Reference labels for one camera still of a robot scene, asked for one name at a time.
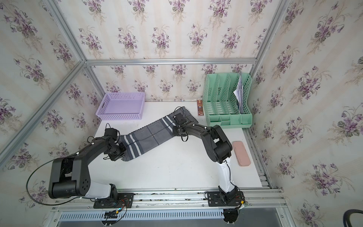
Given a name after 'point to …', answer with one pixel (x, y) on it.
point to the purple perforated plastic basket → (121, 106)
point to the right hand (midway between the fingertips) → (177, 132)
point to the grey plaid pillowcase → (144, 139)
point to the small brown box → (200, 107)
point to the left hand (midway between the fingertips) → (126, 153)
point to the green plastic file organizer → (220, 103)
